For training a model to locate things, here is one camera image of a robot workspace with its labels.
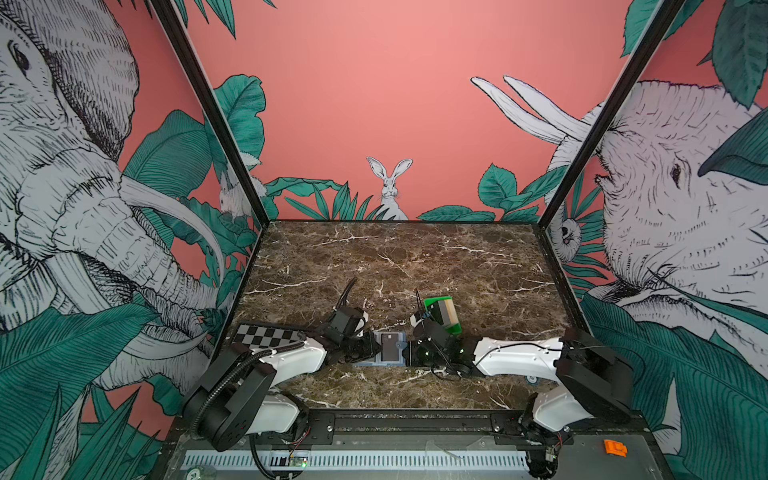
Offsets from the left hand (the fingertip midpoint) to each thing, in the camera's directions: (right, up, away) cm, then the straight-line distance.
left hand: (384, 345), depth 86 cm
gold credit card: (+20, +9, +6) cm, 22 cm away
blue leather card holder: (+5, 0, -2) cm, 6 cm away
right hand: (+4, -1, -4) cm, 5 cm away
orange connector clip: (+56, -19, -16) cm, 61 cm away
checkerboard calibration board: (-38, +2, 0) cm, 38 cm away
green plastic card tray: (+21, +3, +4) cm, 22 cm away
